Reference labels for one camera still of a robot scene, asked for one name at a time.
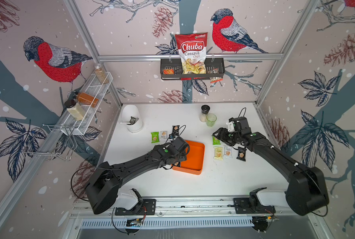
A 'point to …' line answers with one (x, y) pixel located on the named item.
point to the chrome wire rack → (57, 142)
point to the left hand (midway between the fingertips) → (184, 153)
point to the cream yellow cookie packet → (218, 153)
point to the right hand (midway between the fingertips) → (215, 134)
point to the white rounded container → (130, 116)
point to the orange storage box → (194, 164)
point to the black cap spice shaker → (205, 109)
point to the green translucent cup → (211, 119)
